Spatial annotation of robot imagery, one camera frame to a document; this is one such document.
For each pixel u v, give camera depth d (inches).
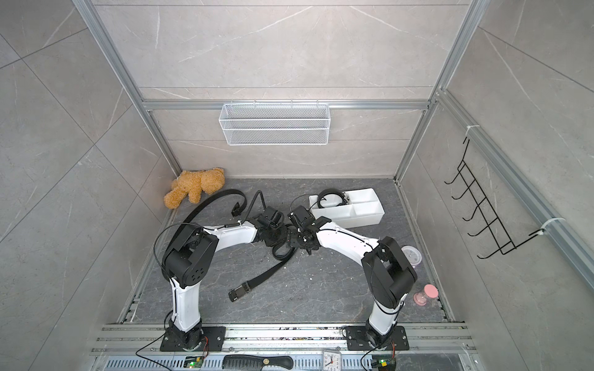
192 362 28.0
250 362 27.6
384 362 28.0
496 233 25.2
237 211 40.7
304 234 25.8
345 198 40.2
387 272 18.2
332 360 27.0
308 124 39.6
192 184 42.1
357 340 28.7
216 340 28.7
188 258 20.3
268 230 31.2
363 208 41.1
